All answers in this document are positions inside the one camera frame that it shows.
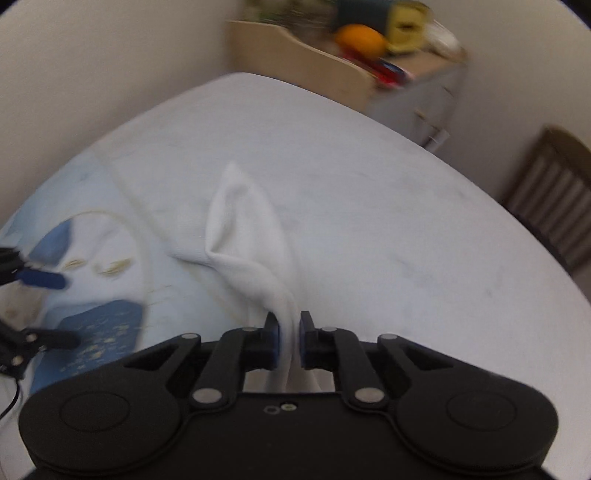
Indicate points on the red packet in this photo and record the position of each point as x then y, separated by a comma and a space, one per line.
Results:
388, 73

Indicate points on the white stuffed plastic bag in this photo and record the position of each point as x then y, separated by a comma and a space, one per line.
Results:
443, 36

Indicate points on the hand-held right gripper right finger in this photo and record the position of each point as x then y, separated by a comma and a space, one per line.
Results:
305, 344

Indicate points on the white polo shirt brown collar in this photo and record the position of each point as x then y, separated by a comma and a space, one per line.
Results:
249, 240

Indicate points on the dark green pouch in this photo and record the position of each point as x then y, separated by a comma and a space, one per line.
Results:
364, 13

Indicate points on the orange fruit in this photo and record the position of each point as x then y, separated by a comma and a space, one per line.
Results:
361, 40

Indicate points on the wooden slatted chair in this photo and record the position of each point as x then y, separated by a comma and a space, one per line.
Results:
549, 203

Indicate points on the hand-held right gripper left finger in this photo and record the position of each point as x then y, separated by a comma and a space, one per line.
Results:
273, 344

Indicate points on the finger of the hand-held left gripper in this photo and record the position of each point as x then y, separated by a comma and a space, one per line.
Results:
44, 279
51, 339

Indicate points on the yellow slotted container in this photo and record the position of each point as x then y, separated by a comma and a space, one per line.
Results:
406, 27

